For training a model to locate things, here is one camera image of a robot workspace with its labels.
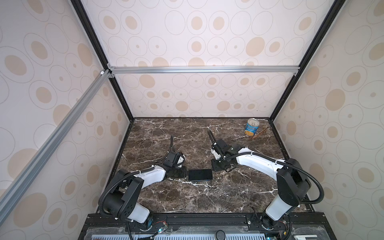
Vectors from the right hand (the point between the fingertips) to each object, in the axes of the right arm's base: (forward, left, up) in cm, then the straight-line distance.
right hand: (214, 168), depth 87 cm
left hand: (0, +13, -2) cm, 14 cm away
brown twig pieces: (+30, -35, -6) cm, 47 cm away
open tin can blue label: (+29, -29, +3) cm, 41 cm away
